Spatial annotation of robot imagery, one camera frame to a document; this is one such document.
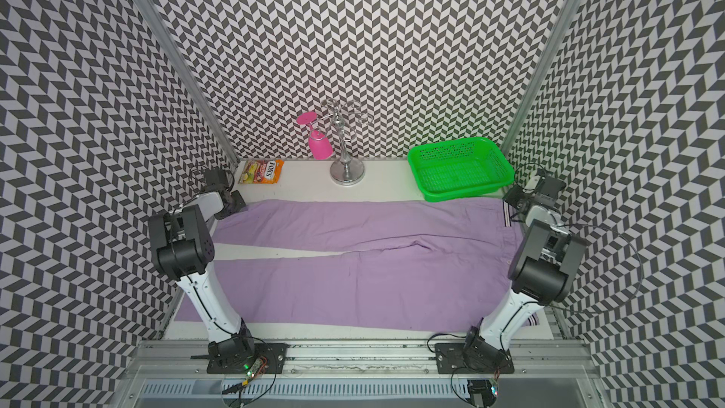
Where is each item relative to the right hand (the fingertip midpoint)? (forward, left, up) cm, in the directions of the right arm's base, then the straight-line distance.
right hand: (511, 194), depth 95 cm
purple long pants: (-21, +45, -10) cm, 51 cm away
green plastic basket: (+21, +11, -10) cm, 26 cm away
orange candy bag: (+18, +92, -6) cm, 94 cm away
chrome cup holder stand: (+20, +59, -9) cm, 63 cm away
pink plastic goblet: (+20, +67, +6) cm, 71 cm away
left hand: (+2, +99, -7) cm, 99 cm away
